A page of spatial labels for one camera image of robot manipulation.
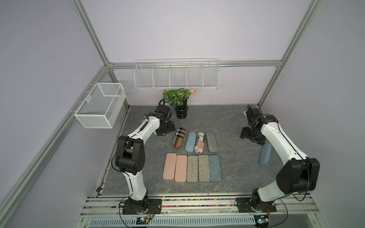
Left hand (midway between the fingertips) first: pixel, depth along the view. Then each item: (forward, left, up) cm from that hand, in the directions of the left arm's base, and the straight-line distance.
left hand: (169, 131), depth 93 cm
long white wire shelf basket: (+37, -4, +18) cm, 42 cm away
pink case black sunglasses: (-24, -6, -7) cm, 26 cm away
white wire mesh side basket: (+9, +39, +16) cm, 43 cm away
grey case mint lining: (-24, -20, -8) cm, 32 cm away
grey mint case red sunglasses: (-23, -13, -7) cm, 28 cm away
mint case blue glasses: (-24, -26, -7) cm, 37 cm away
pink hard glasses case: (-21, +1, -7) cm, 22 cm away
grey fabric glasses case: (-6, -28, -7) cm, 29 cm away
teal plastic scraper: (-17, +4, +24) cm, 30 cm away
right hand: (-12, -48, +5) cm, 50 cm away
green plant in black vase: (+15, -7, +15) cm, 22 cm away
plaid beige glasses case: (-1, -6, -7) cm, 9 cm away
